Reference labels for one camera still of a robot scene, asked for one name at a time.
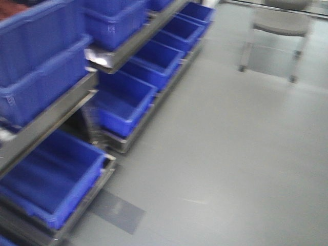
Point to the row of blue bins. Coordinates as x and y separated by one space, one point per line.
120 112

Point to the steel rack with roller tracks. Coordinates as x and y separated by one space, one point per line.
51 125
120 55

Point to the blue plastic bin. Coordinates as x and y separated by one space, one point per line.
51 87
51 179
38 38

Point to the grey chair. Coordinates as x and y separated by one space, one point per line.
279 25

